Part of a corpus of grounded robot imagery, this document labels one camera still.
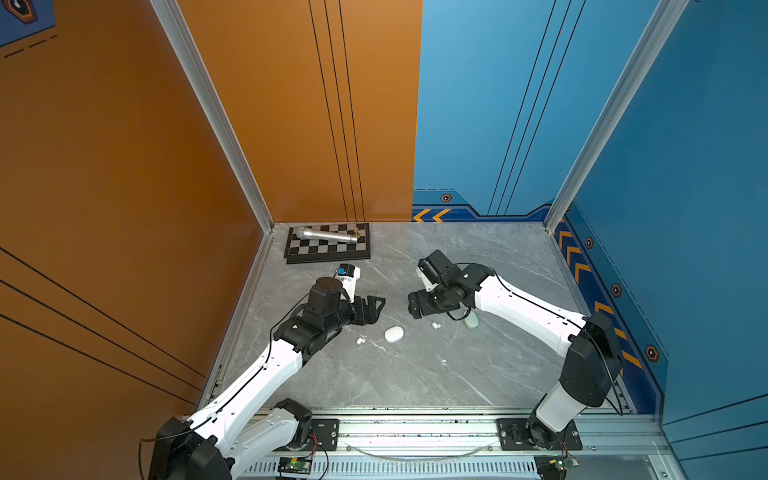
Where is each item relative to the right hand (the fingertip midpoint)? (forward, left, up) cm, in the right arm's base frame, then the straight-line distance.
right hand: (422, 306), depth 83 cm
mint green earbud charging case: (+1, -16, -10) cm, 19 cm away
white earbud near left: (-5, +18, -12) cm, 22 cm away
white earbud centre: (0, -5, -12) cm, 12 cm away
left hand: (0, +13, +5) cm, 14 cm away
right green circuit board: (-34, -32, -13) cm, 49 cm away
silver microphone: (+34, +35, -6) cm, 49 cm away
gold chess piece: (+33, +22, -6) cm, 41 cm away
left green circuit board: (-35, +31, -15) cm, 49 cm away
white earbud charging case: (-3, +8, -11) cm, 14 cm away
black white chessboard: (+28, +41, -8) cm, 50 cm away
